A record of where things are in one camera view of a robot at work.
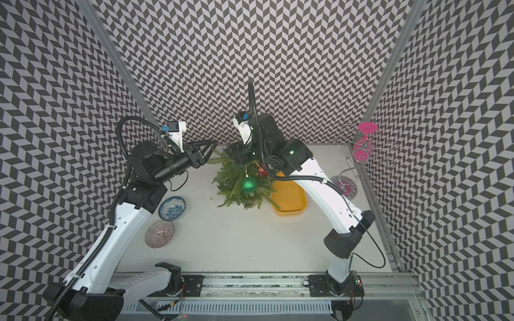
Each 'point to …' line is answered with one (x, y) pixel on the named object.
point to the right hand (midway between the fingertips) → (236, 151)
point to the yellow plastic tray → (290, 198)
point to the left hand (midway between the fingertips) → (214, 144)
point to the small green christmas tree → (229, 175)
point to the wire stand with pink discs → (362, 150)
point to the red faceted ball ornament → (262, 172)
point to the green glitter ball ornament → (248, 184)
